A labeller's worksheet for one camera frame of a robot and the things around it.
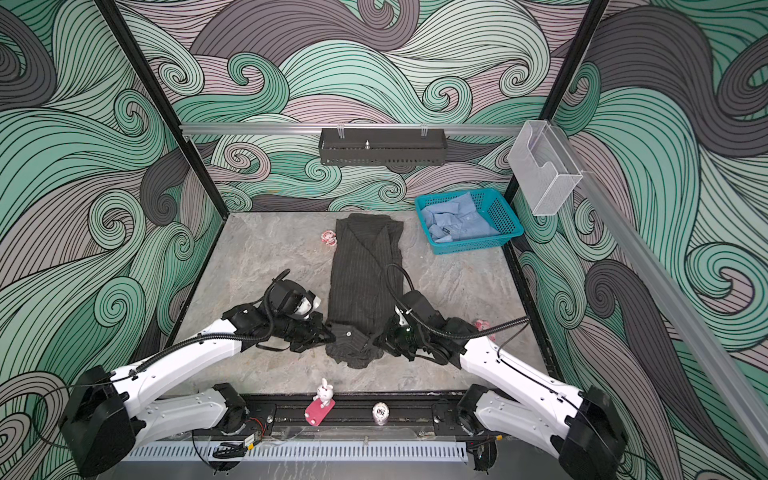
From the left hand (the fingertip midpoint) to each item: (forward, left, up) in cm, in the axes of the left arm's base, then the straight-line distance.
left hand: (337, 336), depth 75 cm
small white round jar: (-16, -12, -6) cm, 20 cm away
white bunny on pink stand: (-14, +3, -7) cm, 16 cm away
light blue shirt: (+50, -40, -8) cm, 65 cm away
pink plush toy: (-6, -29, +22) cm, 37 cm away
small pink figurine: (+42, +8, -10) cm, 44 cm away
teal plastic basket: (+57, -56, -8) cm, 80 cm away
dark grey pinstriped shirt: (+21, -6, -12) cm, 25 cm away
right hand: (-2, -9, +1) cm, 9 cm away
